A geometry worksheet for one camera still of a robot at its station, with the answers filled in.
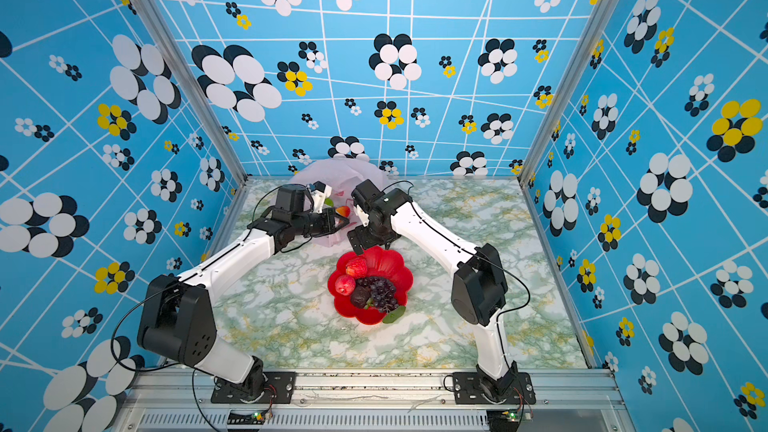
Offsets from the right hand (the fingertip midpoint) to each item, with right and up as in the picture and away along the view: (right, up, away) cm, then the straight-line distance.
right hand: (371, 243), depth 86 cm
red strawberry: (-4, -8, +3) cm, 9 cm away
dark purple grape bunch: (+3, -14, -1) cm, 14 cm away
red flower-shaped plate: (+2, -7, +9) cm, 12 cm away
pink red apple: (-7, -11, -2) cm, 14 cm away
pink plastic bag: (-10, +21, +9) cm, 24 cm away
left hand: (-6, +7, -2) cm, 9 cm away
